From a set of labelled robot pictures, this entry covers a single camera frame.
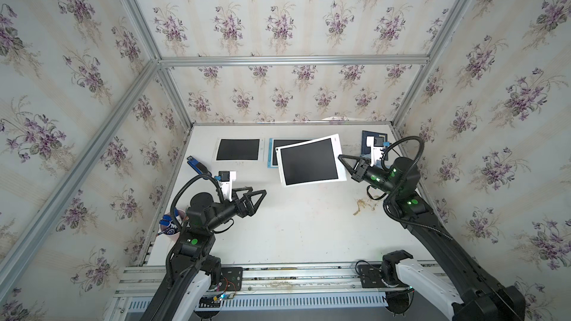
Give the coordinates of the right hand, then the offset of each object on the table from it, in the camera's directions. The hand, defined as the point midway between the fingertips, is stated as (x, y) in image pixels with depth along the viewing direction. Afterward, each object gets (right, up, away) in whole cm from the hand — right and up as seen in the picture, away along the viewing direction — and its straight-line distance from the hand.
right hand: (344, 159), depth 70 cm
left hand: (-27, -12, +1) cm, 29 cm away
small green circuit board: (-38, -44, 0) cm, 58 cm away
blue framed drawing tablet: (-25, +5, +41) cm, 49 cm away
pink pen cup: (-60, -23, +5) cm, 64 cm away
